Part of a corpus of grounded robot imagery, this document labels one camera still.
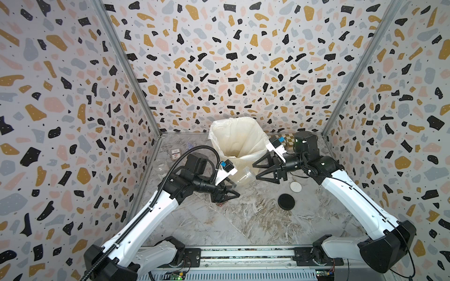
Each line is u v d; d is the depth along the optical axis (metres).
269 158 0.64
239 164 0.75
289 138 0.56
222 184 0.59
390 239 0.38
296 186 0.95
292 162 0.58
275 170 0.55
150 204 0.44
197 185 0.57
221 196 0.59
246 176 0.62
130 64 0.87
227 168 0.58
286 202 0.90
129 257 0.39
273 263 0.73
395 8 0.71
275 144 0.55
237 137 0.95
